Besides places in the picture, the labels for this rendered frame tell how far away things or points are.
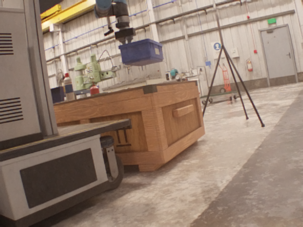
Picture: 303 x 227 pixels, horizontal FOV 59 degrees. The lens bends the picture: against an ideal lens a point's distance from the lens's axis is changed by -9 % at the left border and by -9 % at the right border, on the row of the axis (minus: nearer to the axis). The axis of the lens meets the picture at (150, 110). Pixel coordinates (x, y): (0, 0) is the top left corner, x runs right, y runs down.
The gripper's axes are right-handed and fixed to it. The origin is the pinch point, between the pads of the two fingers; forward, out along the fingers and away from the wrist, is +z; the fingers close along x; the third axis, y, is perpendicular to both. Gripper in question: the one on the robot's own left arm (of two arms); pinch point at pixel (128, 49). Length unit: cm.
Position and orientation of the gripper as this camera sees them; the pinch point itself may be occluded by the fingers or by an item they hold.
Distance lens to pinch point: 190.0
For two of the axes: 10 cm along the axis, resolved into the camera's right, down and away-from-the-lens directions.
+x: -9.4, 1.5, 3.2
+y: 3.1, -1.0, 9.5
